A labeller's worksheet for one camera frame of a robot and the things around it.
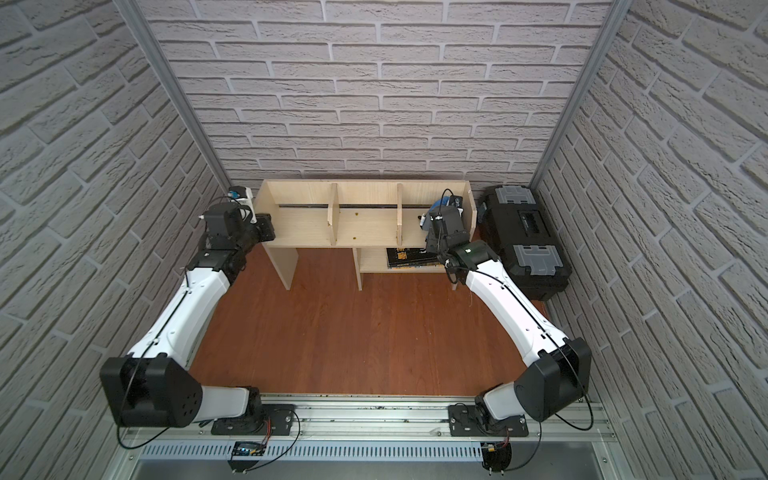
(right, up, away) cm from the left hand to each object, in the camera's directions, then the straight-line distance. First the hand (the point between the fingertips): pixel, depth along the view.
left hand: (258, 211), depth 80 cm
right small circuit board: (+62, -59, -11) cm, 86 cm away
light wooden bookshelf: (+37, -4, +4) cm, 37 cm away
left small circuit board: (+1, -61, -8) cm, 62 cm away
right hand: (+52, -6, 0) cm, 52 cm away
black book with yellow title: (+43, -14, +9) cm, 46 cm away
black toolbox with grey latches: (+78, -2, +18) cm, 80 cm away
